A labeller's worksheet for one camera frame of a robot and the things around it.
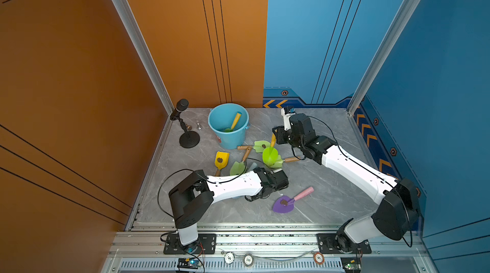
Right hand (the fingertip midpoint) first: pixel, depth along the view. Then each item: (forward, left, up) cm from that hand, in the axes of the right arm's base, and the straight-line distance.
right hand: (276, 128), depth 82 cm
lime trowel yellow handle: (-6, +2, -12) cm, 13 cm away
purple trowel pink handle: (-24, -3, -23) cm, 33 cm away
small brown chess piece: (+18, +47, -20) cm, 54 cm away
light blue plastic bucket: (+18, +24, -16) cm, 34 cm away
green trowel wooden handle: (-6, +18, -24) cm, 31 cm away
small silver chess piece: (+19, +42, -21) cm, 51 cm away
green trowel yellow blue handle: (+15, +19, -13) cm, 28 cm away
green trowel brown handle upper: (+6, +7, -22) cm, 24 cm away
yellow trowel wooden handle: (-3, +26, -22) cm, 34 cm away
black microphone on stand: (+11, +45, -21) cm, 51 cm away
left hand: (-15, +10, -18) cm, 26 cm away
